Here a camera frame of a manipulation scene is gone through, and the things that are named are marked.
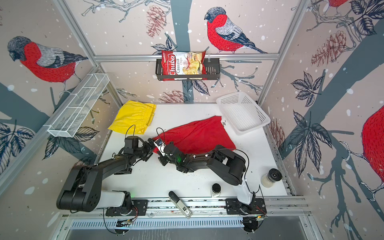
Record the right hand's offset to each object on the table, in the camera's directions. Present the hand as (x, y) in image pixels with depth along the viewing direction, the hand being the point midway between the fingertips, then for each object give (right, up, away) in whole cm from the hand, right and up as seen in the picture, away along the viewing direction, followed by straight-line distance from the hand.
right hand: (156, 155), depth 86 cm
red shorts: (+24, +10, +14) cm, 29 cm away
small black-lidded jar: (+33, -13, -15) cm, 39 cm away
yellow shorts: (-23, +22, +23) cm, 39 cm away
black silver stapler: (+19, -23, -16) cm, 34 cm away
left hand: (-1, +5, +4) cm, 6 cm away
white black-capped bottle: (+61, -10, -11) cm, 63 cm away
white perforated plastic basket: (+59, +25, +29) cm, 71 cm away
